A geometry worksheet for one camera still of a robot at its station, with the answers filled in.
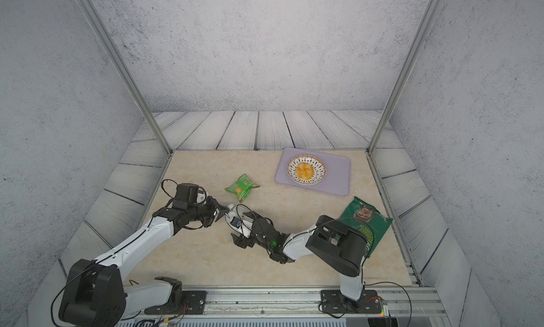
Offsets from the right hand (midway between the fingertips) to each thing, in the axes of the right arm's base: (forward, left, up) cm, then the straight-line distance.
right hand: (240, 223), depth 85 cm
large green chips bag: (+4, -52, -6) cm, 53 cm away
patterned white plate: (+31, -28, -5) cm, 42 cm away
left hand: (+3, +2, +6) cm, 7 cm away
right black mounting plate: (-25, -34, -8) cm, 43 cm away
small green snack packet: (+19, +2, -2) cm, 19 cm away
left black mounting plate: (-26, +14, -7) cm, 30 cm away
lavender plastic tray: (+28, -44, -9) cm, 53 cm away
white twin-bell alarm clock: (-5, -3, +13) cm, 14 cm away
